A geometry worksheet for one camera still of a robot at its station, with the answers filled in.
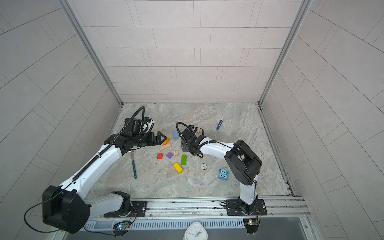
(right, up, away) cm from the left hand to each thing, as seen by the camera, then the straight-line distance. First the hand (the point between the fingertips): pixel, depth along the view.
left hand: (164, 136), depth 79 cm
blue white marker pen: (+33, +6, +26) cm, 43 cm away
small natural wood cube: (+4, -11, +10) cm, 16 cm away
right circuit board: (+43, -39, -11) cm, 59 cm away
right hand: (+13, -7, +13) cm, 20 cm away
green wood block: (+10, -15, +9) cm, 20 cm away
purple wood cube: (+1, -13, +10) cm, 16 cm away
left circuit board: (-15, -37, -15) cm, 42 cm away
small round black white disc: (+21, -18, +6) cm, 28 cm away
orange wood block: (+2, -2, -4) cm, 4 cm away
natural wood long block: (-3, -8, +13) cm, 15 cm away
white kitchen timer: (+17, -39, -15) cm, 45 cm away
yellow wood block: (+7, -18, +5) cm, 20 cm away
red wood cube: (-5, -13, +10) cm, 17 cm away
